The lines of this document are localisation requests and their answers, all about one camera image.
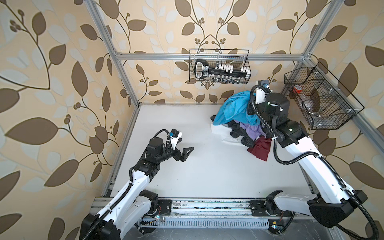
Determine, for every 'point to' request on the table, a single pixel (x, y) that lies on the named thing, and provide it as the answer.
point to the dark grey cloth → (237, 131)
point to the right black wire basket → (326, 104)
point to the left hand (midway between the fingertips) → (187, 143)
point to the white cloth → (224, 131)
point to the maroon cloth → (261, 148)
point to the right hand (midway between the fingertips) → (254, 96)
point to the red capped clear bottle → (297, 89)
